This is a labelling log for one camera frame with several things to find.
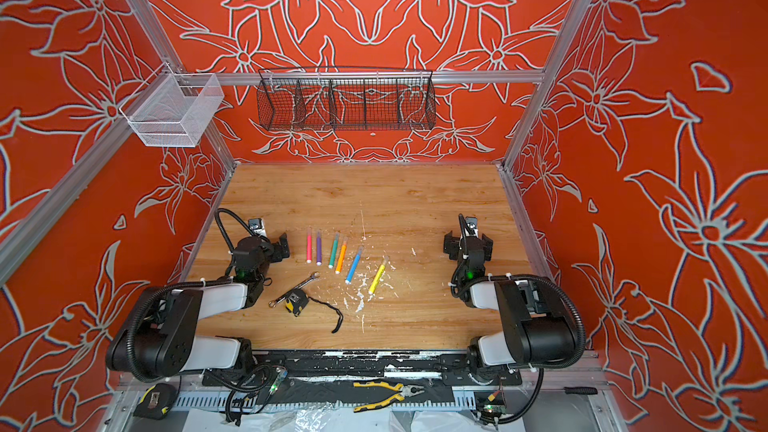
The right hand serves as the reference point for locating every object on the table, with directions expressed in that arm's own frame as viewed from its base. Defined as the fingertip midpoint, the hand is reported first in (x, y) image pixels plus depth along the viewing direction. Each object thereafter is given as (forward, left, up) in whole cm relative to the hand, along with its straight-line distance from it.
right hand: (465, 230), depth 91 cm
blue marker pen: (-7, +34, -6) cm, 36 cm away
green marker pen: (-3, +42, -6) cm, 42 cm away
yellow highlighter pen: (-11, +27, -7) cm, 30 cm away
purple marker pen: (-2, +47, -6) cm, 47 cm away
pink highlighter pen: (-2, +50, -5) cm, 50 cm away
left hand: (0, +62, 0) cm, 62 cm away
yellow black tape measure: (-42, +79, -3) cm, 90 cm away
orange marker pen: (-5, +39, -5) cm, 40 cm away
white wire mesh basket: (+30, +91, +27) cm, 99 cm away
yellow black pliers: (-41, +22, -6) cm, 47 cm away
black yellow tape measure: (-20, +50, -3) cm, 54 cm away
